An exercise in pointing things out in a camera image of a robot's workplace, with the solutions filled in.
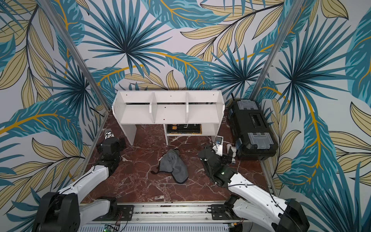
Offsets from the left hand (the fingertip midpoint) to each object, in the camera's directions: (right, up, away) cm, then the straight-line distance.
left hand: (112, 141), depth 85 cm
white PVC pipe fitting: (+76, -7, +13) cm, 78 cm away
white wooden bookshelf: (+41, +17, 0) cm, 45 cm away
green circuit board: (+5, -41, -15) cm, 44 cm away
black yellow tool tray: (+42, +7, +5) cm, 43 cm away
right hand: (+63, -2, -8) cm, 64 cm away
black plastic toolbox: (+82, +2, -3) cm, 82 cm away
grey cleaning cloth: (+34, -12, 0) cm, 36 cm away
